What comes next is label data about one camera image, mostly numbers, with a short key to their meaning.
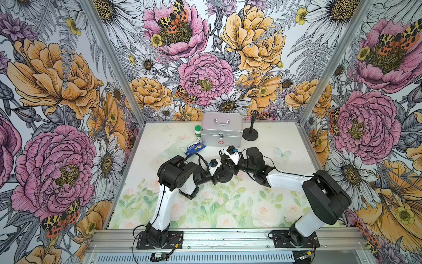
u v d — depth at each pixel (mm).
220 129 1022
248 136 1116
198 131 1031
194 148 1043
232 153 742
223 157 822
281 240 737
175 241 730
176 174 578
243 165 758
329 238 1145
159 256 716
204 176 829
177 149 1080
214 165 815
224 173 913
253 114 1001
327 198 459
